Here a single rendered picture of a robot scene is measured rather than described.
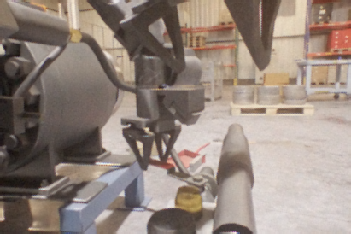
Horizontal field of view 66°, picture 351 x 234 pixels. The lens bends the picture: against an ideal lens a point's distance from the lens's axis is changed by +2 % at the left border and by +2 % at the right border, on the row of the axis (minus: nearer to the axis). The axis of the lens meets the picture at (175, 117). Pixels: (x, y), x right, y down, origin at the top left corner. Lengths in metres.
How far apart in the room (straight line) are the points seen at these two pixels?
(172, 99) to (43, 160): 0.70
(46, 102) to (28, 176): 0.32
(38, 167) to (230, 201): 0.95
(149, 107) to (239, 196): 0.30
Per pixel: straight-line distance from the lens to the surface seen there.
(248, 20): 0.20
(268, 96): 4.44
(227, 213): 0.16
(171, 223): 0.27
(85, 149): 1.36
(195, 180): 0.45
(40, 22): 0.69
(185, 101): 0.41
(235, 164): 0.23
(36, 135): 0.95
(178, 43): 0.30
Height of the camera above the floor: 0.64
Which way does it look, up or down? 9 degrees down
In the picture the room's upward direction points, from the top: 2 degrees counter-clockwise
